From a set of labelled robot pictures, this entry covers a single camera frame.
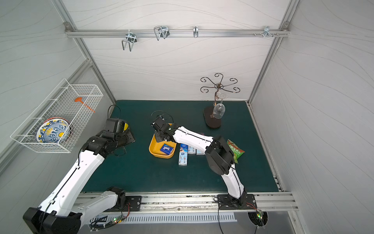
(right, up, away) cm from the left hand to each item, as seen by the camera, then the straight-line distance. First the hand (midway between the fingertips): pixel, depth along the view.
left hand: (131, 135), depth 76 cm
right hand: (+13, 0, +11) cm, 17 cm away
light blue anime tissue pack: (+27, -15, +12) cm, 33 cm away
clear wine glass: (+49, +14, +10) cm, 52 cm away
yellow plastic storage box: (+9, -10, +17) cm, 21 cm away
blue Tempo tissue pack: (+16, -11, +15) cm, 24 cm away
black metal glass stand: (+45, +10, +33) cm, 57 cm away
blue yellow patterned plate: (-27, +5, -13) cm, 31 cm away
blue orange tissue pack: (+27, -10, +16) cm, 33 cm away
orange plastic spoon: (-29, +19, +2) cm, 35 cm away
